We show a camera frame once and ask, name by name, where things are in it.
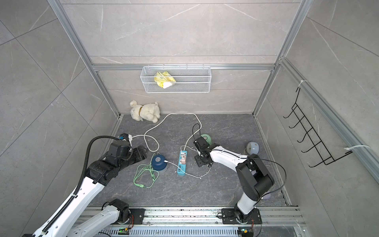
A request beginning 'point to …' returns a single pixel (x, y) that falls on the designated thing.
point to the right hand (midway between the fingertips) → (203, 159)
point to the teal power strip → (181, 168)
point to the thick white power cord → (144, 135)
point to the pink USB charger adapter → (183, 159)
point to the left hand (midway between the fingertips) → (144, 148)
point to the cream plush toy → (149, 112)
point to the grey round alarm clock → (252, 147)
